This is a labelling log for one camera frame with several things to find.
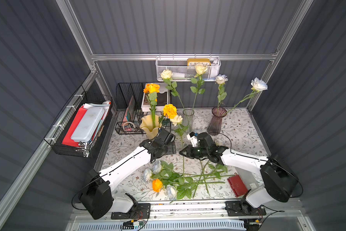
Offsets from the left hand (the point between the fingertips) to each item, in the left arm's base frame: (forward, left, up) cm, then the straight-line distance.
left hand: (169, 148), depth 82 cm
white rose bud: (+18, -5, +4) cm, 19 cm away
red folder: (-5, +47, +17) cm, 50 cm away
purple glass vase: (+20, -31, -6) cm, 38 cm away
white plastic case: (+4, +40, +17) cm, 44 cm away
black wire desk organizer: (+49, +37, +1) cm, 62 cm away
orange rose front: (-17, +7, -10) cm, 21 cm away
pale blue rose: (-8, +8, -8) cm, 14 cm away
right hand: (-2, -7, -1) cm, 7 cm away
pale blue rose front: (-21, -1, -9) cm, 23 cm away
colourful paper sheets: (+33, +31, -7) cm, 46 cm away
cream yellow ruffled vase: (+14, +15, +3) cm, 21 cm away
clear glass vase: (+21, -12, +2) cm, 24 cm away
